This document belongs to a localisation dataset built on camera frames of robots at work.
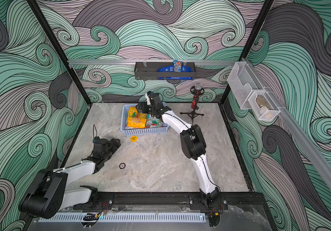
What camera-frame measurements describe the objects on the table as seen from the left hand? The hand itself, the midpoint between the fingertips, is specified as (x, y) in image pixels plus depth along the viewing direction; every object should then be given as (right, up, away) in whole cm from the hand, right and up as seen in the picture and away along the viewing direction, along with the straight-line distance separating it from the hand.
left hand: (117, 141), depth 91 cm
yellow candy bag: (+11, +14, +7) cm, 19 cm away
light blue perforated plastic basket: (+6, +6, +5) cm, 10 cm away
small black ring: (+5, -14, -5) cm, 15 cm away
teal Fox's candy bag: (+22, +12, +12) cm, 28 cm away
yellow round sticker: (+10, +1, +7) cm, 12 cm away
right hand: (+16, +23, +5) cm, 29 cm away
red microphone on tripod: (+53, +34, +6) cm, 64 cm away
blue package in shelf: (+35, +48, +2) cm, 59 cm away
